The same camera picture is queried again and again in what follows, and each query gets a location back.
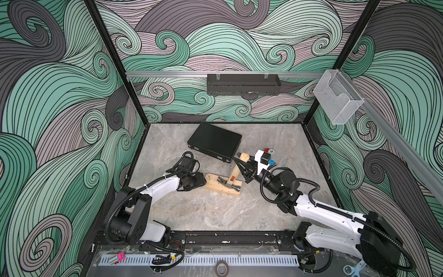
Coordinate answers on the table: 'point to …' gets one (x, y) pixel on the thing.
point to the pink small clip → (121, 256)
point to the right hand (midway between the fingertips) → (234, 158)
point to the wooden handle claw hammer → (235, 173)
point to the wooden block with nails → (211, 182)
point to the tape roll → (221, 268)
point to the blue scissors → (354, 271)
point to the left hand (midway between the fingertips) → (202, 181)
